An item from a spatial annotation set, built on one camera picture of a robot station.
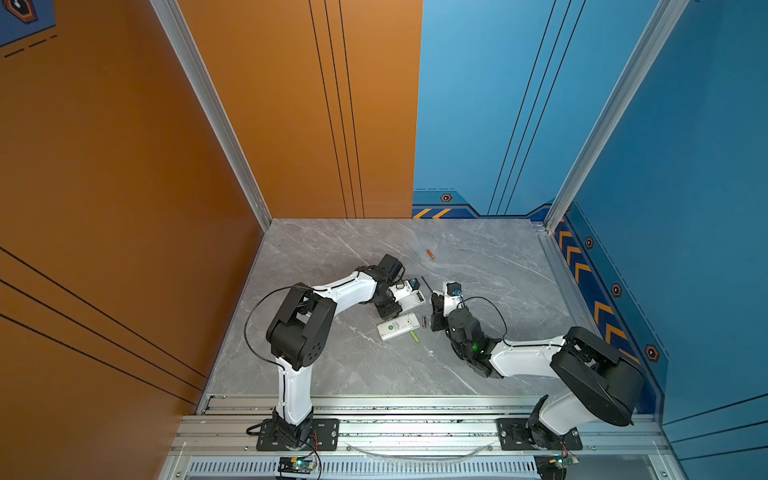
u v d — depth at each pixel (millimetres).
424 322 937
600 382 447
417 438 753
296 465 708
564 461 696
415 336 892
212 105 849
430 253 1118
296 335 514
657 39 729
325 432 738
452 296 740
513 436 724
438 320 771
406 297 871
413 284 869
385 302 827
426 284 920
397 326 913
